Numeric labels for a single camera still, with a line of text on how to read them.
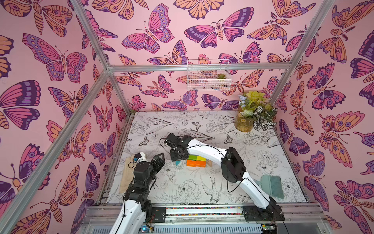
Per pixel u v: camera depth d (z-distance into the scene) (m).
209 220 0.73
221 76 0.92
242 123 1.01
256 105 0.95
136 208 0.54
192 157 0.94
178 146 0.67
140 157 0.73
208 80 1.06
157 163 0.72
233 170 0.58
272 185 0.82
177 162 0.91
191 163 0.90
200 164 0.91
